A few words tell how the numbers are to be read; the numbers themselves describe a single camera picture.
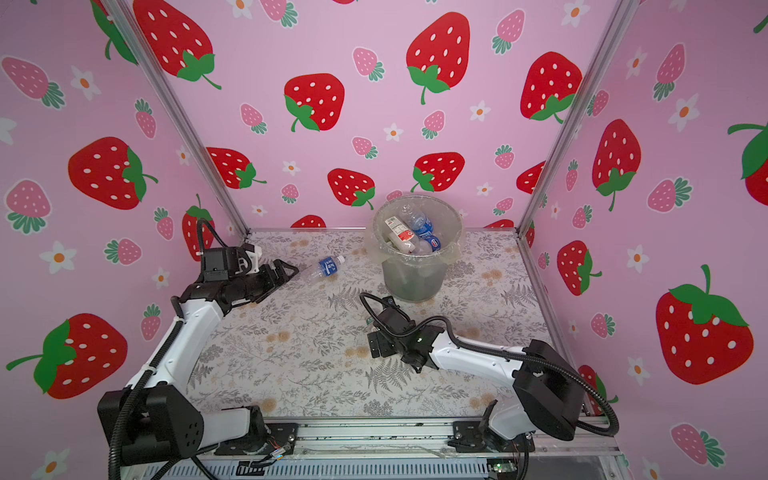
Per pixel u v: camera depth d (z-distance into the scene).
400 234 0.86
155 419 0.40
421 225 0.94
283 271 0.74
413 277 0.89
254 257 0.74
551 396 0.42
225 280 0.61
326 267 1.04
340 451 0.73
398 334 0.62
